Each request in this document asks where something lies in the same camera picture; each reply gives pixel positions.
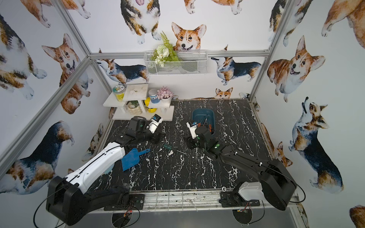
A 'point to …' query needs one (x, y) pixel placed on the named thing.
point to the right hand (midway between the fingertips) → (190, 131)
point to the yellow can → (147, 102)
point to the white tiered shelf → (133, 99)
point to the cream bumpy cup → (134, 108)
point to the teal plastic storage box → (205, 117)
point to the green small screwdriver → (169, 147)
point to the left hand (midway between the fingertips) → (160, 127)
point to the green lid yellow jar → (119, 90)
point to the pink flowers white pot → (165, 95)
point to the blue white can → (154, 96)
